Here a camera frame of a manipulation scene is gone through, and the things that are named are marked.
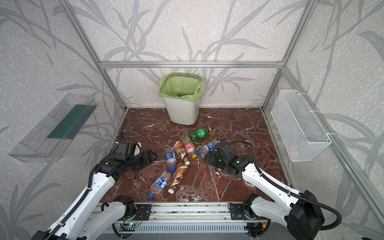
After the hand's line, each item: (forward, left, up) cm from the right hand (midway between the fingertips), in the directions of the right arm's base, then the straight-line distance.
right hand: (209, 155), depth 81 cm
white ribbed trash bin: (+29, +16, +4) cm, 33 cm away
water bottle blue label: (+9, 0, -8) cm, 12 cm away
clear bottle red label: (+9, +12, -6) cm, 16 cm away
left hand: (-1, +28, +3) cm, 28 cm away
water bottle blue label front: (-13, +27, -9) cm, 31 cm away
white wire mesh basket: (-3, -39, +23) cm, 45 cm away
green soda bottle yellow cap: (+19, +6, -7) cm, 21 cm away
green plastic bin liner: (+51, +19, +8) cm, 55 cm away
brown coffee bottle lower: (-6, +16, -7) cm, 18 cm away
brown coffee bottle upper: (+7, +17, -7) cm, 20 cm away
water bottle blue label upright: (+1, +22, -8) cm, 24 cm away
